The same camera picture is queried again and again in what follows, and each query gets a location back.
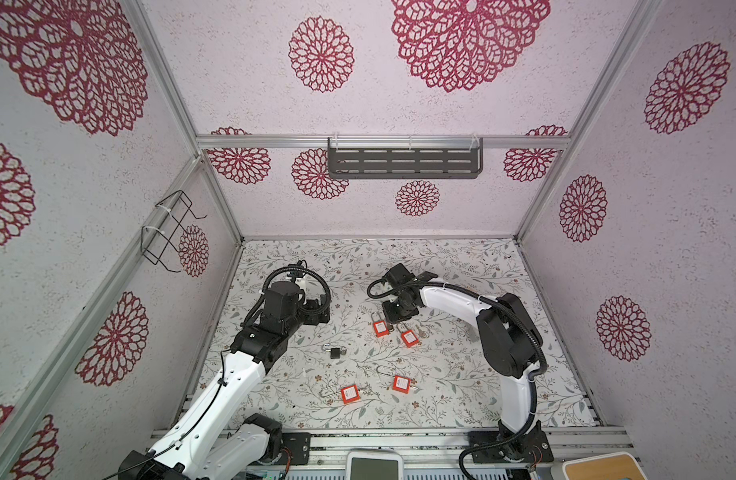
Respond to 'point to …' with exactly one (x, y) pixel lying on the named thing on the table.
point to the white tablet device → (374, 464)
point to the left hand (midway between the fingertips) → (312, 301)
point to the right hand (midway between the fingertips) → (387, 314)
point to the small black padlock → (335, 352)
